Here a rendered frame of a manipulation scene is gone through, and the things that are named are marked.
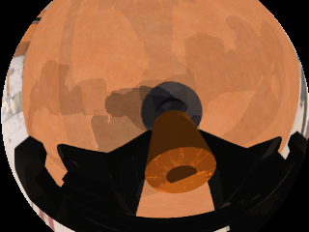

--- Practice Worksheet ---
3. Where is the orange knob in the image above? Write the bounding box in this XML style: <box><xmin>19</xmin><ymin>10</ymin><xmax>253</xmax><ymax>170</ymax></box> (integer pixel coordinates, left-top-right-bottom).
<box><xmin>144</xmin><ymin>111</ymin><xmax>216</xmax><ymax>193</ymax></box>

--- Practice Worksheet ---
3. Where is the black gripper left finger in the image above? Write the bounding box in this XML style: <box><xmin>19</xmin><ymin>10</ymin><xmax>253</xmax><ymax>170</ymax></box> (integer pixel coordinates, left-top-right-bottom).
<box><xmin>57</xmin><ymin>130</ymin><xmax>152</xmax><ymax>216</ymax></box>

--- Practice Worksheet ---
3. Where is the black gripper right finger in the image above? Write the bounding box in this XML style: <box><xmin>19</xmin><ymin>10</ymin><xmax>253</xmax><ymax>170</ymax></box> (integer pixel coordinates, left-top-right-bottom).
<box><xmin>198</xmin><ymin>130</ymin><xmax>282</xmax><ymax>210</ymax></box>

